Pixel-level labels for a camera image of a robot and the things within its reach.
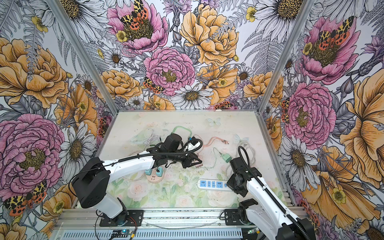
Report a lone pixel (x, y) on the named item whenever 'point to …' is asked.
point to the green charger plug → (227, 157)
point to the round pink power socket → (153, 178)
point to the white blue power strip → (213, 184)
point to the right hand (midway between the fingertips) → (232, 192)
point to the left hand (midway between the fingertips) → (198, 163)
